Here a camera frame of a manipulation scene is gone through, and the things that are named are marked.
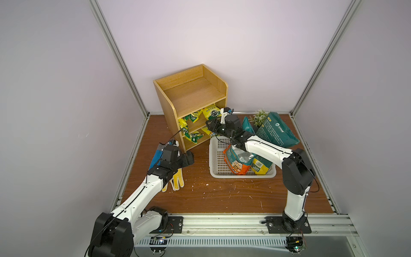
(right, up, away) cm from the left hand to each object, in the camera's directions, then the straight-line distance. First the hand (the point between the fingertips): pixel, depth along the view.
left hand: (188, 155), depth 85 cm
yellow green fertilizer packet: (+13, +24, +10) cm, 29 cm away
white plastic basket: (+17, -8, +8) cm, 20 cm away
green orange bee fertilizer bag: (+26, -2, -5) cm, 27 cm away
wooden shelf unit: (+2, +32, +3) cm, 33 cm away
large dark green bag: (+43, +14, -7) cm, 46 cm away
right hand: (+11, +19, 0) cm, 22 cm away
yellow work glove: (-7, -14, +3) cm, 16 cm away
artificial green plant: (+41, +21, +9) cm, 47 cm away
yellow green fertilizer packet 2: (+2, +21, +6) cm, 22 cm away
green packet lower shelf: (0, +8, +16) cm, 18 cm away
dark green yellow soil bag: (+39, -6, -1) cm, 39 cm away
